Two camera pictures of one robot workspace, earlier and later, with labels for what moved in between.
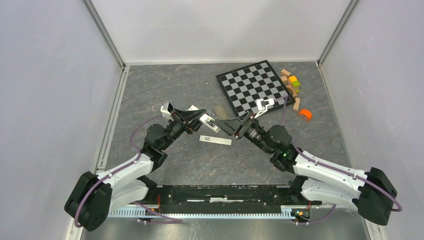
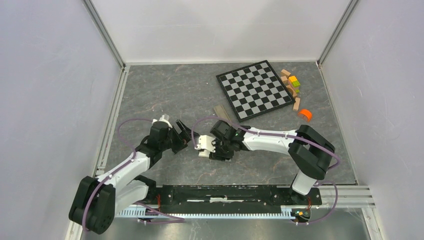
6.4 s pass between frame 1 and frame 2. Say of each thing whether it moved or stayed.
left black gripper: moved
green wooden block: stayed
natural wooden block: stayed
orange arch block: stayed
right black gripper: moved
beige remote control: stayed
